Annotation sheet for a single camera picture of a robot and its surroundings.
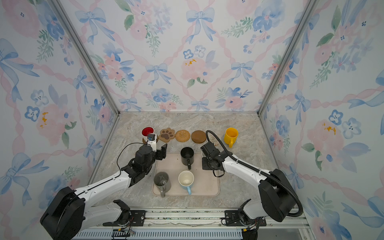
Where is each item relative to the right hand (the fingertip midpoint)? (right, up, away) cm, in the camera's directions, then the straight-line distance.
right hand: (205, 163), depth 87 cm
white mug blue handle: (-11, -8, -3) cm, 14 cm away
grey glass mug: (-25, -9, -5) cm, 26 cm away
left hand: (-26, +13, -3) cm, 29 cm away
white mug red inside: (-39, +19, +11) cm, 45 cm away
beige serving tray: (-1, -11, -2) cm, 11 cm away
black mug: (-11, +4, +5) cm, 13 cm away
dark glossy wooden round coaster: (-39, +11, +13) cm, 43 cm away
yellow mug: (+16, +15, +8) cm, 24 cm away
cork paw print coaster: (-27, +16, +20) cm, 37 cm away
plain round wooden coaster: (-4, +15, +21) cm, 26 cm away
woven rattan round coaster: (-15, +15, +19) cm, 28 cm away
